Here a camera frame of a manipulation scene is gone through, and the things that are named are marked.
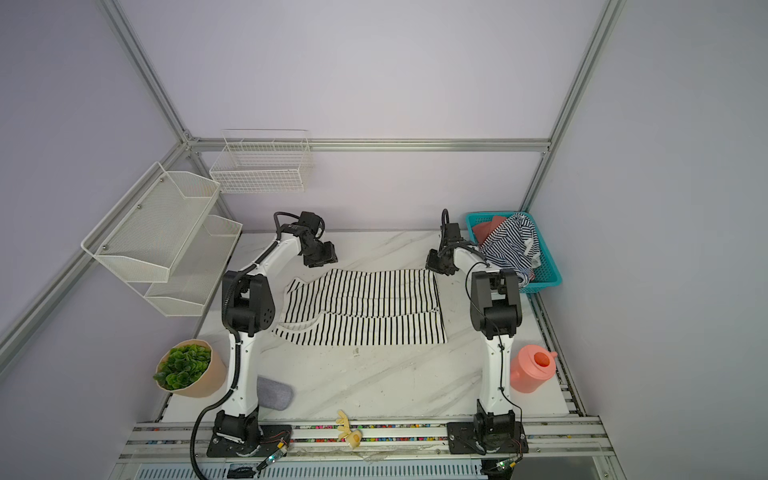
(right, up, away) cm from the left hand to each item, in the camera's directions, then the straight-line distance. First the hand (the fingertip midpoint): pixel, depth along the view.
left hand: (330, 260), depth 103 cm
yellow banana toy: (+12, -44, -31) cm, 55 cm away
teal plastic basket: (+74, -6, -2) cm, 74 cm away
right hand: (+36, -1, +3) cm, 36 cm away
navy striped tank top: (+67, +5, +4) cm, 67 cm away
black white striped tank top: (+7, -16, -5) cm, 18 cm away
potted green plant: (-30, -27, -28) cm, 49 cm away
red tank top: (+57, +12, +9) cm, 59 cm away
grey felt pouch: (-10, -36, -24) cm, 44 cm away
